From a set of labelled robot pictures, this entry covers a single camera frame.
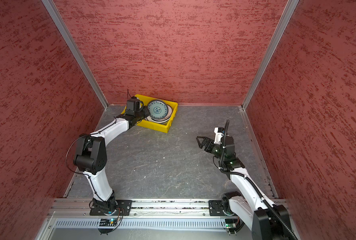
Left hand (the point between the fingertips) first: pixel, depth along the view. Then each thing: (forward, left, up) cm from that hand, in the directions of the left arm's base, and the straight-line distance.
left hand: (149, 112), depth 96 cm
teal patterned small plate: (+4, -5, -1) cm, 6 cm away
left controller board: (-59, +14, -17) cm, 63 cm away
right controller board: (-59, -47, -15) cm, 76 cm away
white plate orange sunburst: (0, -9, -9) cm, 12 cm away
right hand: (-23, -32, 0) cm, 39 cm away
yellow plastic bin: (-6, -9, -9) cm, 14 cm away
